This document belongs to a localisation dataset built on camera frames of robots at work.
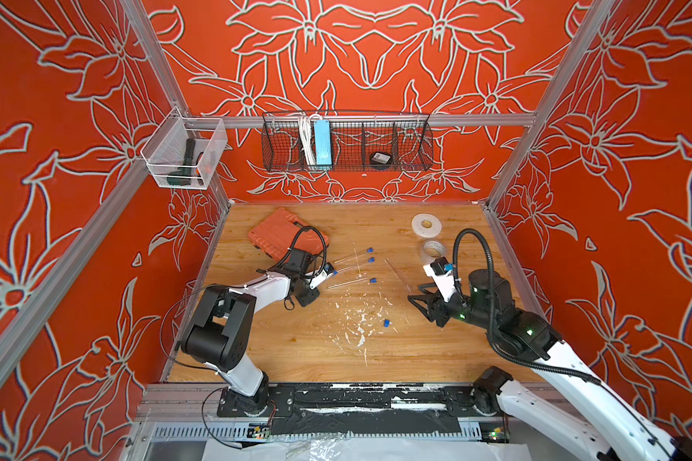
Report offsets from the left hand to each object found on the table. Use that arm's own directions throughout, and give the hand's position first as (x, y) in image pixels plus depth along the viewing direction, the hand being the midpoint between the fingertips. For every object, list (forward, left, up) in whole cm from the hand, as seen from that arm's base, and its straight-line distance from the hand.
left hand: (309, 286), depth 95 cm
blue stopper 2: (+12, -21, 0) cm, 24 cm away
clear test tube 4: (+7, -30, +1) cm, 31 cm away
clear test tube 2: (+7, -11, 0) cm, 14 cm away
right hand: (-13, -29, +23) cm, 39 cm away
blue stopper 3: (+4, -22, 0) cm, 22 cm away
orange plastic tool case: (+17, +14, +7) cm, 23 cm away
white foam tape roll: (+29, -43, +2) cm, 52 cm away
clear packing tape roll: (+20, -44, -1) cm, 49 cm away
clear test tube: (+12, -13, 0) cm, 18 cm away
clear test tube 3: (+2, -12, +1) cm, 13 cm away
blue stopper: (+16, -21, +1) cm, 26 cm away
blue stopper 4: (-11, -26, 0) cm, 28 cm away
